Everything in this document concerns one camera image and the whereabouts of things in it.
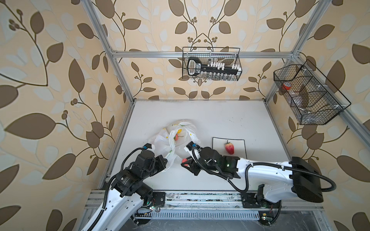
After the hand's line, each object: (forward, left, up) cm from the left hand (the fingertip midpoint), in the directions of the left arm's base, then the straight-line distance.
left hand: (170, 160), depth 73 cm
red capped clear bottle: (+44, -69, +15) cm, 83 cm away
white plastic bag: (+11, 0, +1) cm, 11 cm away
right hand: (-1, -7, 0) cm, 7 cm away
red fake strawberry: (+13, -35, -11) cm, 39 cm away
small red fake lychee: (-1, -7, +2) cm, 8 cm away
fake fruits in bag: (+21, 0, -13) cm, 25 cm away
